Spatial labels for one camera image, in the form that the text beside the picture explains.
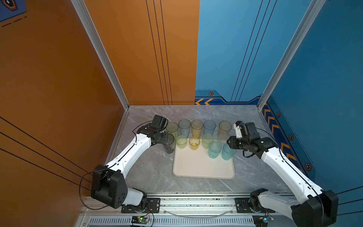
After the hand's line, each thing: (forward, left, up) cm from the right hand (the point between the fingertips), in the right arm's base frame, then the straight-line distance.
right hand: (229, 141), depth 81 cm
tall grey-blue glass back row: (+11, +26, -1) cm, 28 cm away
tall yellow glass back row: (+16, +18, -6) cm, 24 cm away
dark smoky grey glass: (+1, +35, -7) cm, 36 cm away
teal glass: (+2, +6, -11) cm, 13 cm away
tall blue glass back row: (+13, +10, -3) cm, 16 cm away
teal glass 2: (-5, +1, -4) cm, 7 cm away
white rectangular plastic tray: (-6, +24, -14) cm, 28 cm away
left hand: (+5, +39, -1) cm, 39 cm away
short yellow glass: (+7, +19, -12) cm, 24 cm away
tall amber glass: (+11, 0, -5) cm, 12 cm away
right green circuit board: (-36, -13, -18) cm, 42 cm away
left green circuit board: (-35, +50, -17) cm, 63 cm away
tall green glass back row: (+11, +34, -1) cm, 35 cm away
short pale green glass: (+8, +28, -13) cm, 32 cm away
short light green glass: (+9, +11, -11) cm, 18 cm away
